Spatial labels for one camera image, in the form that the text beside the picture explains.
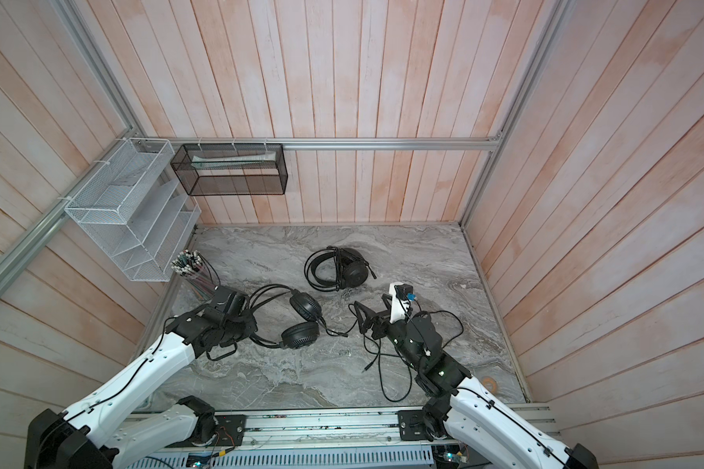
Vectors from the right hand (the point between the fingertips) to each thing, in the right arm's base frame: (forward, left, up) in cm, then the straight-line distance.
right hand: (371, 300), depth 74 cm
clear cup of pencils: (+13, +53, -8) cm, 55 cm away
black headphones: (+22, +12, -17) cm, 30 cm away
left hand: (-4, +32, -11) cm, 34 cm away
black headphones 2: (-8, +18, -5) cm, 21 cm away
